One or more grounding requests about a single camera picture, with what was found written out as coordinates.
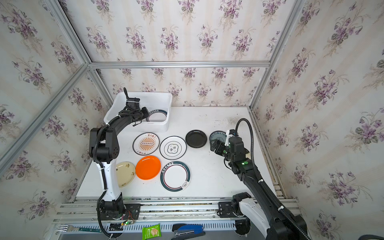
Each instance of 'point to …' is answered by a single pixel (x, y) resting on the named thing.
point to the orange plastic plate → (148, 167)
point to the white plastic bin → (159, 105)
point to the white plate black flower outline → (173, 148)
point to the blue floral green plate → (219, 135)
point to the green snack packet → (151, 232)
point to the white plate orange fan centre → (146, 143)
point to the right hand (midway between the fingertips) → (213, 144)
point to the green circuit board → (99, 230)
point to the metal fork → (67, 228)
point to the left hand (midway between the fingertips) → (147, 111)
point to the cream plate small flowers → (125, 171)
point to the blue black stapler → (184, 231)
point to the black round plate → (196, 138)
